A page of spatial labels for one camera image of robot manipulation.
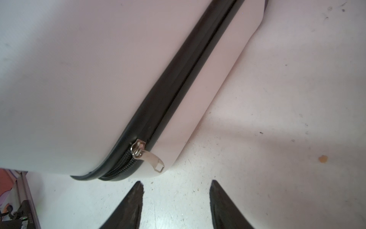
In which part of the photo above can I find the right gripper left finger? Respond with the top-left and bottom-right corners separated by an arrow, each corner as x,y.
100,181 -> 144,229

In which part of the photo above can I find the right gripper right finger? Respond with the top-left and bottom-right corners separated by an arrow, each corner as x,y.
209,180 -> 254,229

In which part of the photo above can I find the black white suitcase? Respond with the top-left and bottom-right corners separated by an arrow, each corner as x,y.
1,1 -> 268,181

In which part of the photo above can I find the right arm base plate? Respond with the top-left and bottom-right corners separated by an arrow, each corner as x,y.
1,200 -> 37,229

